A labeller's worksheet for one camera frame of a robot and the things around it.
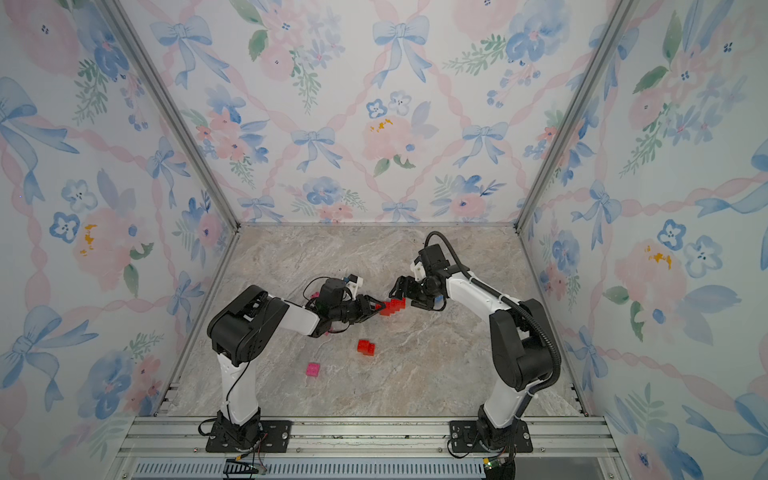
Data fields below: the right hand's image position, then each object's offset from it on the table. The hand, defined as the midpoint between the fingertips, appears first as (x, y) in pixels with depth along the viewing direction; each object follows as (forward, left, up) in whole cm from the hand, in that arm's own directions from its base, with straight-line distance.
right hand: (401, 297), depth 91 cm
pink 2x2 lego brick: (-20, +25, -6) cm, 32 cm away
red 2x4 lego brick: (-3, +3, -1) cm, 4 cm away
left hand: (-1, +5, -5) cm, 7 cm away
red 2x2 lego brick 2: (-14, +9, -6) cm, 18 cm away
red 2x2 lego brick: (-13, +11, -5) cm, 18 cm away
